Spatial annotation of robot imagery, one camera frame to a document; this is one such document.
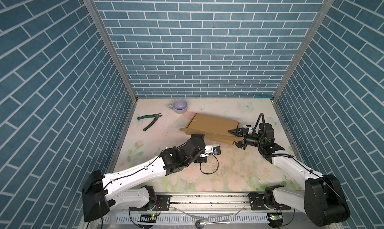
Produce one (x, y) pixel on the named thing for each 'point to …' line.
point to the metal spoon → (200, 223)
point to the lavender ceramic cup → (179, 105)
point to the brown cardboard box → (213, 128)
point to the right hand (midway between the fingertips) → (227, 132)
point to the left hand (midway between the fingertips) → (204, 141)
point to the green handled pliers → (157, 116)
